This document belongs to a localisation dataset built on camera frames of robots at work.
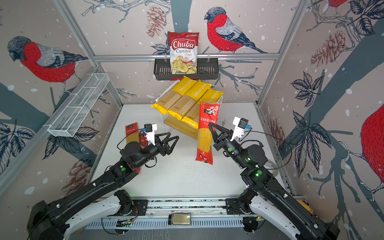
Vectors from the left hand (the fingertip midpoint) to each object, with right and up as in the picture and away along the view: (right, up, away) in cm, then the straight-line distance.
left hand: (173, 137), depth 65 cm
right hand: (+14, +5, -9) cm, 17 cm away
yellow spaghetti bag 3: (+8, +9, +2) cm, 12 cm away
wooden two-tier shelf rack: (+1, +4, +22) cm, 23 cm away
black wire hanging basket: (+17, +40, +29) cm, 52 cm away
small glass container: (+2, -38, +2) cm, 38 cm away
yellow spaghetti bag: (-6, +16, +7) cm, 18 cm away
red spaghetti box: (-34, -2, +35) cm, 49 cm away
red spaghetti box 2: (-25, -8, +32) cm, 41 cm away
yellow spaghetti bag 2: (+4, +14, +6) cm, 15 cm away
